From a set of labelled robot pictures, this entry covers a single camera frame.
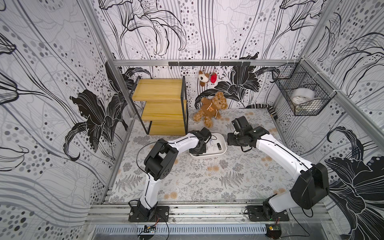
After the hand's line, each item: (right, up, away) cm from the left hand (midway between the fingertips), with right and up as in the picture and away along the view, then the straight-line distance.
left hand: (198, 152), depth 96 cm
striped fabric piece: (+58, +32, +23) cm, 70 cm away
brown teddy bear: (+9, +29, +12) cm, 33 cm away
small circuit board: (-24, -33, -24) cm, 47 cm away
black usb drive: (+14, +4, +2) cm, 15 cm away
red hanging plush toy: (+10, +48, -3) cm, 49 cm away
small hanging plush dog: (+3, +48, -3) cm, 48 cm away
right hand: (+19, +11, -11) cm, 25 cm away
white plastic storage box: (+12, +4, +2) cm, 13 cm away
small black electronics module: (+35, -31, -27) cm, 54 cm away
